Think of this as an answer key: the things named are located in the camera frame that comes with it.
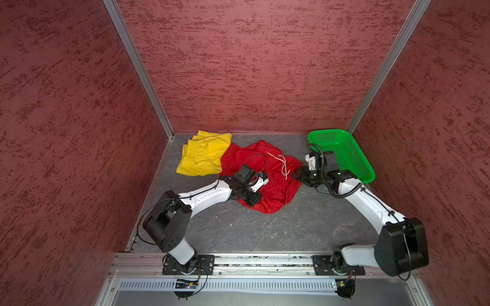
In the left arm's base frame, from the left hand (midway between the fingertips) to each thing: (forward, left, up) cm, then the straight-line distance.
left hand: (258, 201), depth 85 cm
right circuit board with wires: (-31, -34, -7) cm, 47 cm away
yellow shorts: (+30, +32, -4) cm, 44 cm away
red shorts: (+28, -6, -3) cm, 29 cm away
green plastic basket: (+33, -54, -4) cm, 63 cm away
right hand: (+7, -15, +8) cm, 19 cm away
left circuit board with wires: (-31, +29, -9) cm, 43 cm away
